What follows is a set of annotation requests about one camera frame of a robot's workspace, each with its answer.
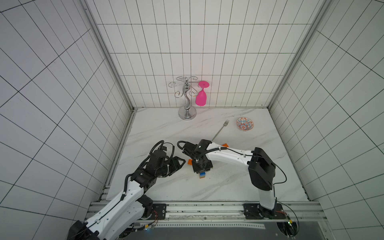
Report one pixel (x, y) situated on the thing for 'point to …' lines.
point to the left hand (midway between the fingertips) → (180, 166)
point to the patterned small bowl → (244, 123)
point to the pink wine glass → (201, 98)
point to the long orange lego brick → (225, 145)
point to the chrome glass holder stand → (190, 88)
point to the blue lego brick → (202, 174)
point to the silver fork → (225, 124)
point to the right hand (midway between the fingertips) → (199, 167)
